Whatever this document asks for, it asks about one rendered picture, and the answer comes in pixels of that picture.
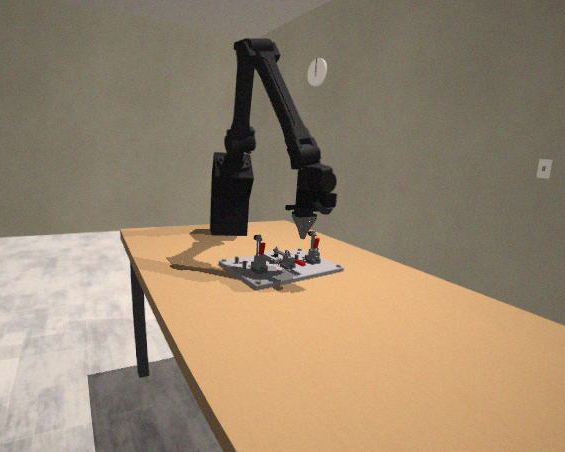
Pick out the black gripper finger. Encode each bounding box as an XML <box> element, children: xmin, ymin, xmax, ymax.
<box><xmin>292</xmin><ymin>214</ymin><xmax>311</xmax><ymax>239</ymax></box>
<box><xmin>299</xmin><ymin>217</ymin><xmax>317</xmax><ymax>237</ymax></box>

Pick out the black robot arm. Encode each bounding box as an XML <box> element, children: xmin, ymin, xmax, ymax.
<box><xmin>217</xmin><ymin>38</ymin><xmax>337</xmax><ymax>215</ymax></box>

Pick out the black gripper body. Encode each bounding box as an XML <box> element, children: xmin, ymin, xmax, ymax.
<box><xmin>285</xmin><ymin>187</ymin><xmax>319</xmax><ymax>217</ymax></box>

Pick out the grey toggle clamp with red handle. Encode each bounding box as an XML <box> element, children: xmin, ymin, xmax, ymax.
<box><xmin>306</xmin><ymin>231</ymin><xmax>321</xmax><ymax>264</ymax></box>

